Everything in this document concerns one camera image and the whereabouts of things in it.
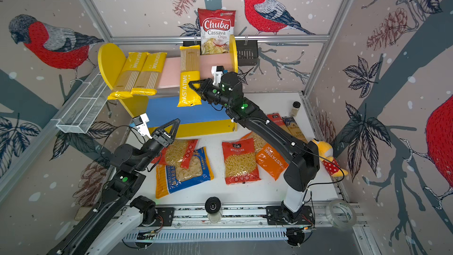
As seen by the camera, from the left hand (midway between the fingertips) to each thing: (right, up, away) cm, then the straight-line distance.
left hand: (179, 119), depth 62 cm
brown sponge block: (-43, -39, +9) cm, 59 cm away
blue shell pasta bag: (-9, -29, +18) cm, 35 cm away
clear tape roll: (+68, -39, +9) cm, 79 cm away
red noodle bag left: (-8, -19, +25) cm, 33 cm away
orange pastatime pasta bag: (+38, -22, +25) cm, 51 cm away
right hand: (+2, +13, +2) cm, 13 cm away
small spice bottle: (+57, +3, +42) cm, 71 cm away
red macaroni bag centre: (+23, -23, +23) cm, 40 cm away
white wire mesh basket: (-45, +5, +12) cm, 46 cm away
